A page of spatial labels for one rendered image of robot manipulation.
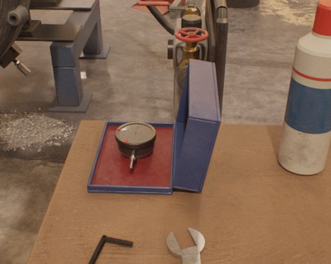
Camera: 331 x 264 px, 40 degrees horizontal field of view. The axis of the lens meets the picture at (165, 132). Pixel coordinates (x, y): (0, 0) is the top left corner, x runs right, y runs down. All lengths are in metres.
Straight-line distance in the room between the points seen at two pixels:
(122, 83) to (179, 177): 1.35
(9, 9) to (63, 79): 0.49
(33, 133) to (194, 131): 1.13
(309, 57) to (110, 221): 0.30
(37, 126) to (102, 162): 1.02
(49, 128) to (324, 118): 1.19
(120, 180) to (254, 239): 0.19
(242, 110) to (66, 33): 0.70
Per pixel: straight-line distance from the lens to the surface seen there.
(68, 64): 1.67
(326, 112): 0.61
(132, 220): 0.57
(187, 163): 0.57
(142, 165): 0.64
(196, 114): 0.53
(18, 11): 1.29
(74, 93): 1.72
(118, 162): 0.65
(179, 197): 0.60
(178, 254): 0.52
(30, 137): 1.61
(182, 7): 1.27
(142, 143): 0.63
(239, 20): 2.63
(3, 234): 1.28
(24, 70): 1.48
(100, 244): 0.54
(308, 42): 0.58
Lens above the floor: 0.86
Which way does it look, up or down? 33 degrees down
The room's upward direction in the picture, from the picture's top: straight up
